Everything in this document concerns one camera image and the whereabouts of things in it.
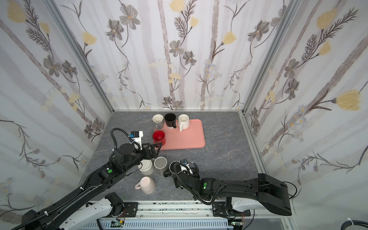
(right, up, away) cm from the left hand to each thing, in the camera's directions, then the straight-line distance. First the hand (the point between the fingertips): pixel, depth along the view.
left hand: (155, 141), depth 73 cm
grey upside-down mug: (+1, -13, +7) cm, 15 cm away
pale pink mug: (-4, -23, +1) cm, 23 cm away
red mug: (-3, 0, +26) cm, 26 cm away
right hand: (+11, -17, +6) cm, 21 cm away
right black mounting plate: (+33, -36, 0) cm, 49 cm away
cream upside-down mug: (-9, -17, +13) cm, 24 cm away
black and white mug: (+4, +13, +31) cm, 34 cm away
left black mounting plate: (-13, -36, +1) cm, 38 cm away
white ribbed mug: (+14, +11, +30) cm, 35 cm away
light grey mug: (-5, +12, +32) cm, 35 cm away
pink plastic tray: (+22, -1, +33) cm, 40 cm away
